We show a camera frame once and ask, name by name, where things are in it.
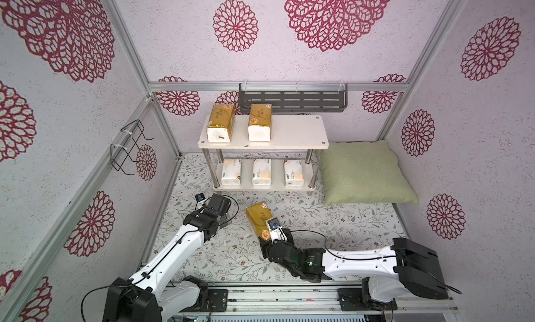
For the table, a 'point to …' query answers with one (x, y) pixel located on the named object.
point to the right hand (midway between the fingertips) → (265, 234)
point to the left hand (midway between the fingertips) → (214, 221)
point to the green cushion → (363, 173)
